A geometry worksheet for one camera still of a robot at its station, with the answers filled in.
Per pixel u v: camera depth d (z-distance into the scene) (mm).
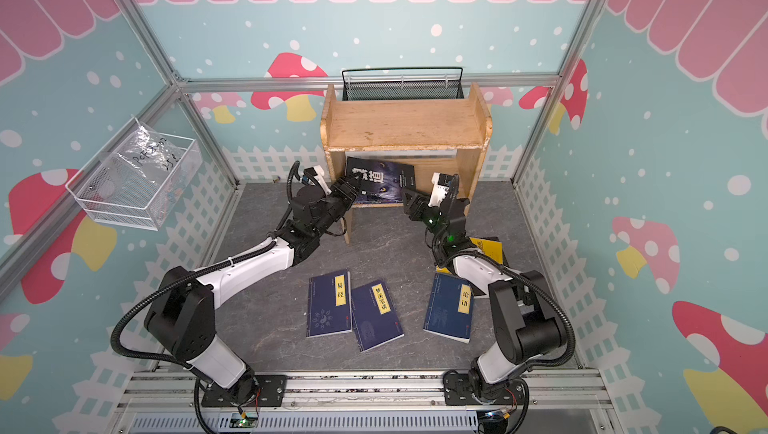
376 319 855
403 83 893
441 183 752
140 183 738
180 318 448
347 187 726
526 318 457
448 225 650
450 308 874
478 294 893
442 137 723
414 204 767
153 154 740
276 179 1243
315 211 637
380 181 850
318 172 751
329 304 875
